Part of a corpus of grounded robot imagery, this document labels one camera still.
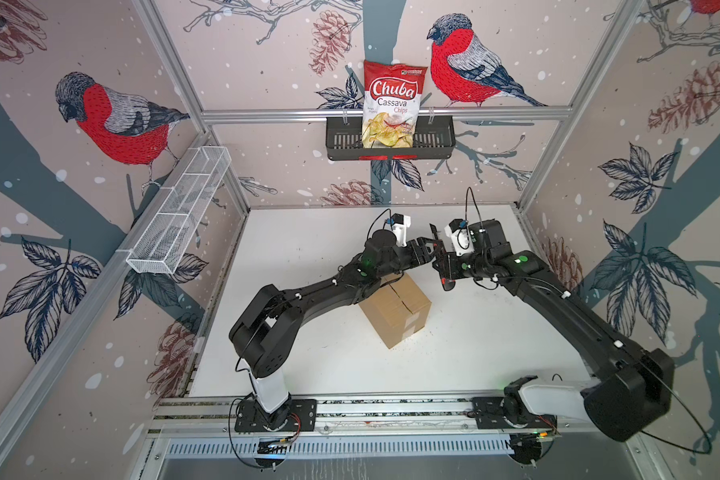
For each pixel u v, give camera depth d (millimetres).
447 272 688
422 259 701
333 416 747
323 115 933
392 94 830
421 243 717
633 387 383
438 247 796
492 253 593
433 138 946
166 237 725
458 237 685
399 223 754
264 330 478
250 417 723
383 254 643
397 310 761
